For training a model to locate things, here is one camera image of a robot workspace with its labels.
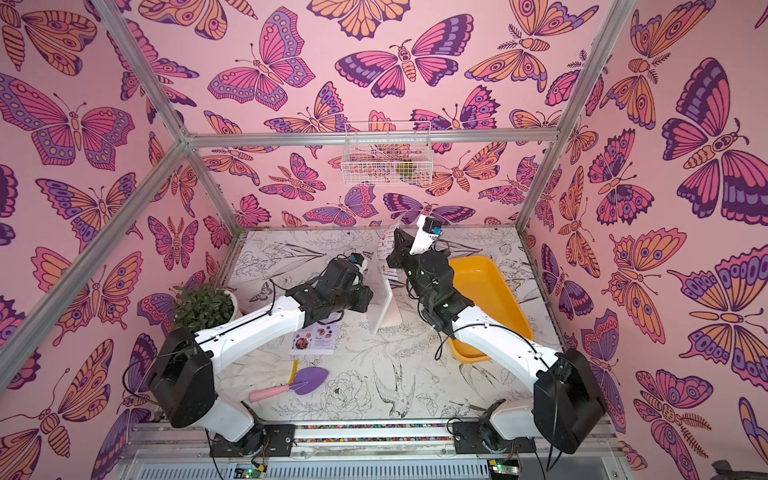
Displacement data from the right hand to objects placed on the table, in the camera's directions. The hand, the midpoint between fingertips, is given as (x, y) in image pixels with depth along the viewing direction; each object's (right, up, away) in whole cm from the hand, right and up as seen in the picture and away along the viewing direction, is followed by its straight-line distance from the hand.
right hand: (398, 228), depth 73 cm
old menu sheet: (-24, -32, +19) cm, 45 cm away
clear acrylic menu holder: (-4, -22, +10) cm, 25 cm away
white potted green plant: (-52, -20, +6) cm, 56 cm away
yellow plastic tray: (+29, -16, +26) cm, 42 cm away
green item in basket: (+3, +20, +20) cm, 29 cm away
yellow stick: (-30, -40, +12) cm, 51 cm away
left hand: (-7, -17, +11) cm, 22 cm away
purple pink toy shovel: (-26, -43, +10) cm, 51 cm away
